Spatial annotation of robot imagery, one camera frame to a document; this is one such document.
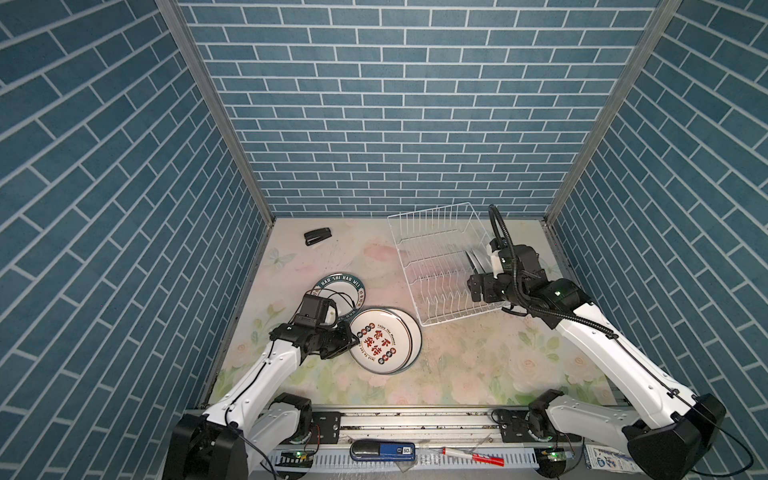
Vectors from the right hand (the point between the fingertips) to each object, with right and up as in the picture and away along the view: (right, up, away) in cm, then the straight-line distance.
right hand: (481, 276), depth 77 cm
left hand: (-32, -18, +4) cm, 37 cm away
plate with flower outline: (-16, -20, +9) cm, 27 cm away
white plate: (-39, -6, +19) cm, 44 cm away
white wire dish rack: (-6, +7, +35) cm, 36 cm away
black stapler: (-53, +12, +37) cm, 66 cm away
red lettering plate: (-26, -20, +8) cm, 33 cm away
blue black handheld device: (-28, -38, -11) cm, 49 cm away
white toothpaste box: (+27, -42, -8) cm, 50 cm away
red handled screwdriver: (-2, -42, -8) cm, 43 cm away
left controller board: (-47, -44, -5) cm, 65 cm away
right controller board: (+17, -42, -6) cm, 46 cm away
